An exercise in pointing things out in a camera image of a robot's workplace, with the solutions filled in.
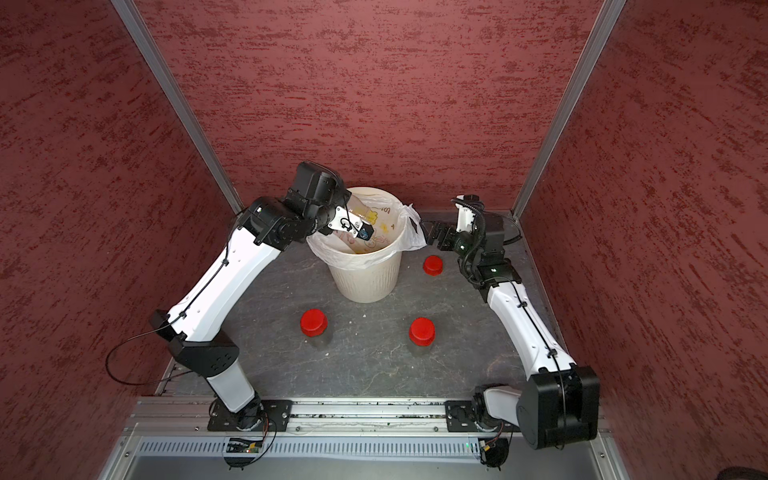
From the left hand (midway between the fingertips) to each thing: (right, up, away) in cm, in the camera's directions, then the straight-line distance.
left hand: (329, 195), depth 69 cm
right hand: (+25, -7, +9) cm, 28 cm away
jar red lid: (+30, -20, +35) cm, 50 cm away
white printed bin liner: (+16, -7, +20) cm, 27 cm away
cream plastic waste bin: (+9, -23, +14) cm, 29 cm away
